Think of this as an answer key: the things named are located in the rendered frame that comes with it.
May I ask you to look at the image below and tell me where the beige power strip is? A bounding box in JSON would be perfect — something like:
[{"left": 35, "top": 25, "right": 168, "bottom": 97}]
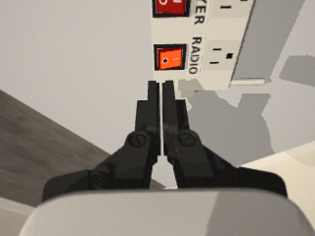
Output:
[{"left": 150, "top": 0, "right": 265, "bottom": 97}]

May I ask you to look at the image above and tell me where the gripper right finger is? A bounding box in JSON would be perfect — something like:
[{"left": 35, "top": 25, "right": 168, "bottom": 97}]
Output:
[{"left": 162, "top": 81, "right": 288, "bottom": 198}]

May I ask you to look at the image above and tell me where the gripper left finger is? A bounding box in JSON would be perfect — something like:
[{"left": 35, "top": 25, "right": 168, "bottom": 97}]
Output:
[{"left": 41, "top": 81, "right": 161, "bottom": 203}]

